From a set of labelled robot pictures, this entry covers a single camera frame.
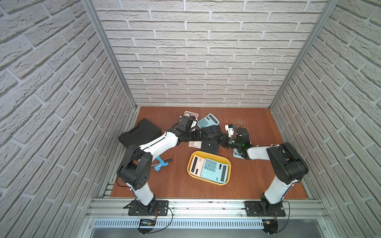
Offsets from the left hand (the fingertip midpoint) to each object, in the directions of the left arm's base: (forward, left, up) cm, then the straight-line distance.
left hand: (197, 131), depth 90 cm
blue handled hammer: (-16, +21, -10) cm, 29 cm away
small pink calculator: (+24, +1, -11) cm, 26 cm away
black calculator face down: (+6, -10, -10) cm, 15 cm away
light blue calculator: (-21, -10, -9) cm, 25 cm away
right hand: (-3, -11, -3) cm, 12 cm away
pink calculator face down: (-4, 0, -10) cm, 10 cm away
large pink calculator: (-18, 0, -9) cm, 20 cm away
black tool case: (+6, +36, -10) cm, 38 cm away
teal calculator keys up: (+16, -9, -9) cm, 20 cm away
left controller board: (-45, +25, -16) cm, 54 cm away
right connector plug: (-48, -35, -12) cm, 60 cm away
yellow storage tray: (-13, -9, -8) cm, 18 cm away
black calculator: (-8, -8, -6) cm, 13 cm away
